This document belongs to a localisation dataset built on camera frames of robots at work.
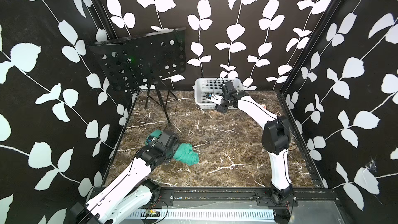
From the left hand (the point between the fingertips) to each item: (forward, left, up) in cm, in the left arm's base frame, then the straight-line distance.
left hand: (178, 143), depth 80 cm
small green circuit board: (-29, +12, -12) cm, 33 cm away
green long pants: (-7, -4, +2) cm, 8 cm away
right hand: (+27, -23, +2) cm, 36 cm away
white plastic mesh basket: (+51, -16, -8) cm, 54 cm away
